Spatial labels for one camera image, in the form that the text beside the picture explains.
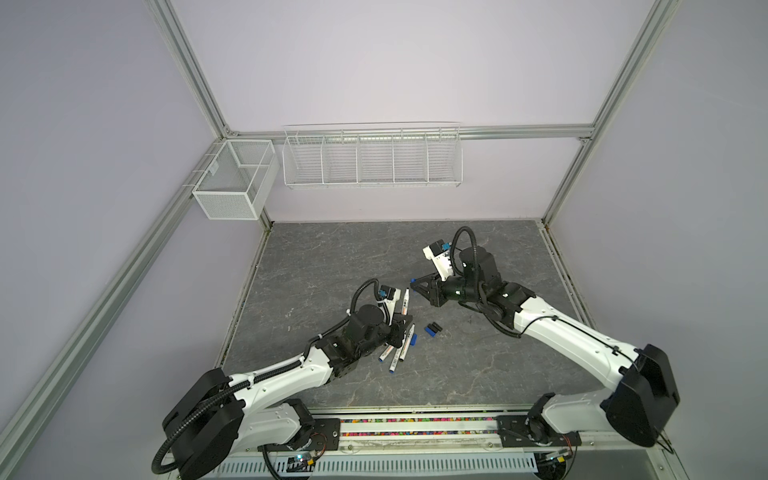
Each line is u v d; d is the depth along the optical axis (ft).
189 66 2.53
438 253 2.20
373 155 3.24
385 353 2.84
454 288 2.18
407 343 2.91
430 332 2.99
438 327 3.00
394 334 2.30
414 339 2.96
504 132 5.69
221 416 1.33
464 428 2.48
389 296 2.29
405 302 2.53
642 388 1.31
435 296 2.16
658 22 2.33
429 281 2.26
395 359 2.78
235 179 3.36
